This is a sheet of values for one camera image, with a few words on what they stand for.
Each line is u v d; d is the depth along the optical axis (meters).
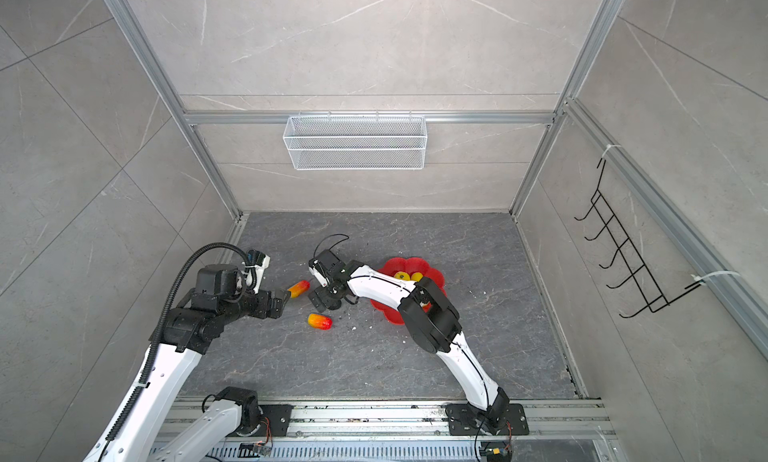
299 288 0.95
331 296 0.83
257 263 0.63
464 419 0.73
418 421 0.75
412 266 1.01
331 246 1.10
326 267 0.74
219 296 0.53
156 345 0.45
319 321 0.88
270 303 0.65
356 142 1.00
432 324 0.56
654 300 0.58
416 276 0.97
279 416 0.73
